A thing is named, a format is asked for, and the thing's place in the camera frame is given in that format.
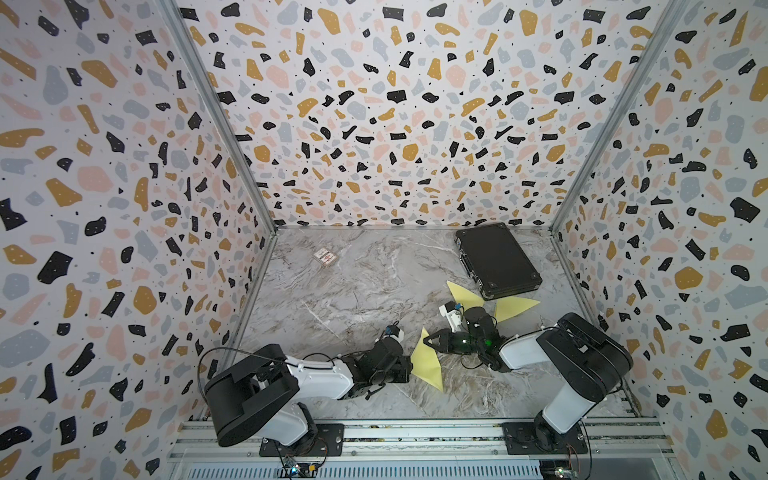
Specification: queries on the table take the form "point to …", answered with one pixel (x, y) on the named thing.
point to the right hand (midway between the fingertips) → (425, 342)
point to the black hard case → (496, 261)
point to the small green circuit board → (300, 470)
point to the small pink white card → (326, 257)
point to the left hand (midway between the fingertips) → (417, 369)
